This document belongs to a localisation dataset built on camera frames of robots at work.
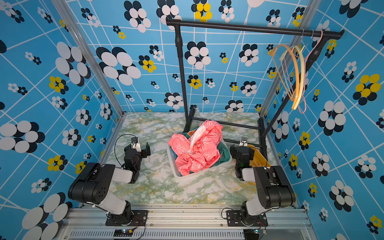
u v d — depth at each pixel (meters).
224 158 0.83
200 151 0.80
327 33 0.52
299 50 0.59
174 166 0.83
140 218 0.73
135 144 0.79
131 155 0.72
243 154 0.71
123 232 0.72
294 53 0.58
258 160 0.91
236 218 0.72
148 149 0.87
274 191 0.45
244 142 0.79
